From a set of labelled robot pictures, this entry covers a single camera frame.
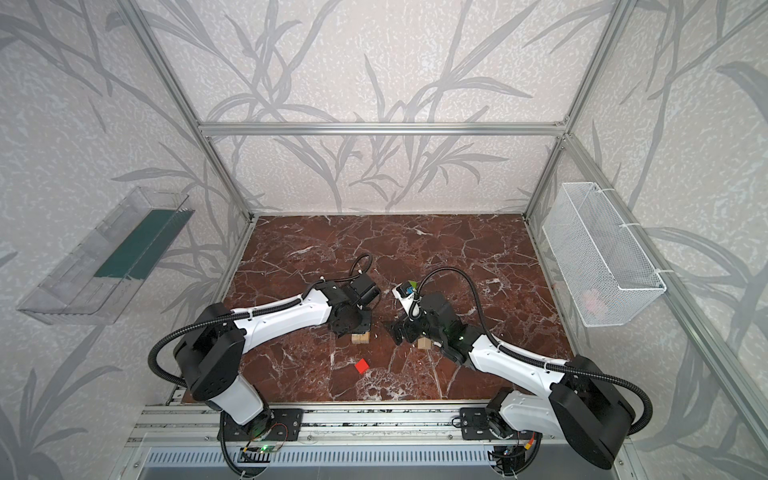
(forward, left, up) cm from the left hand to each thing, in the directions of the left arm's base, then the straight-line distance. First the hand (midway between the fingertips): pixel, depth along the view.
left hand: (369, 320), depth 86 cm
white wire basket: (-3, -52, +31) cm, 61 cm away
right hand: (+2, -8, +7) cm, 11 cm away
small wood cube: (-5, -16, -3) cm, 17 cm away
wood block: (-5, +2, -2) cm, 6 cm away
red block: (-12, +1, -4) cm, 13 cm away
